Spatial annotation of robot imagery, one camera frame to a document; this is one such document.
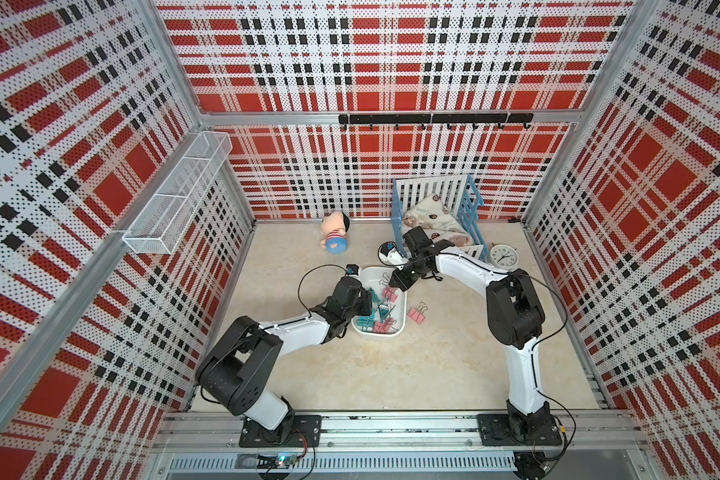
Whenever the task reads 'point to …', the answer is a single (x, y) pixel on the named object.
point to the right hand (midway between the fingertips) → (397, 280)
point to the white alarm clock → (503, 256)
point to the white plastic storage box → (389, 305)
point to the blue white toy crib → (459, 192)
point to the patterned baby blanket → (431, 214)
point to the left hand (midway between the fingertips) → (371, 293)
